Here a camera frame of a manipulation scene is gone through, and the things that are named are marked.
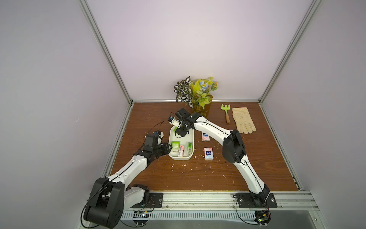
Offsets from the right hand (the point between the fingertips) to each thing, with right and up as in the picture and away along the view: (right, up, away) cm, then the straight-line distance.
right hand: (180, 126), depth 95 cm
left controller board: (-19, -45, -23) cm, 54 cm away
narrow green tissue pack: (+7, -13, -7) cm, 16 cm away
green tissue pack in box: (-2, -13, -5) cm, 14 cm away
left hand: (-4, -11, -8) cm, 14 cm away
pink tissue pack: (+19, -16, -7) cm, 26 cm away
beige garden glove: (+49, +4, +13) cm, 51 cm away
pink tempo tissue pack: (+17, -7, 0) cm, 19 cm away
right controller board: (+43, -43, -25) cm, 66 cm away
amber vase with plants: (+12, +23, +2) cm, 26 cm away
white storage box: (+6, -8, +4) cm, 11 cm away
